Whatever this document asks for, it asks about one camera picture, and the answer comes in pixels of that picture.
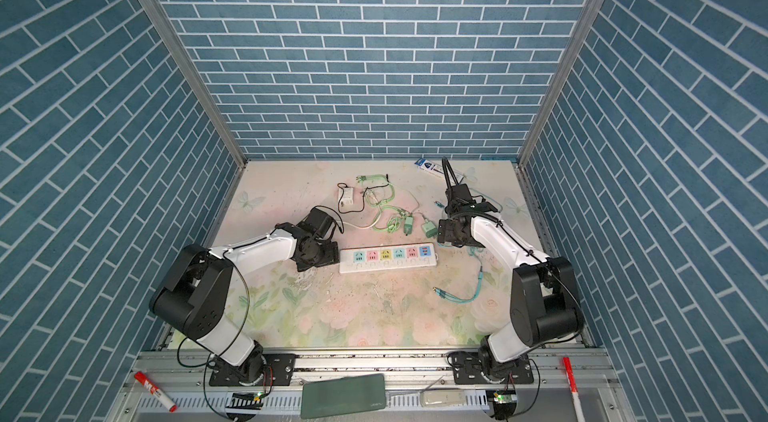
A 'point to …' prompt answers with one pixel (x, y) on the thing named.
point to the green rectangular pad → (344, 395)
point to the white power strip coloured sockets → (387, 257)
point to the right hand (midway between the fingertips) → (456, 233)
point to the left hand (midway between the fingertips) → (330, 259)
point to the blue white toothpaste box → (429, 166)
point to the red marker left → (154, 390)
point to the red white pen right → (574, 390)
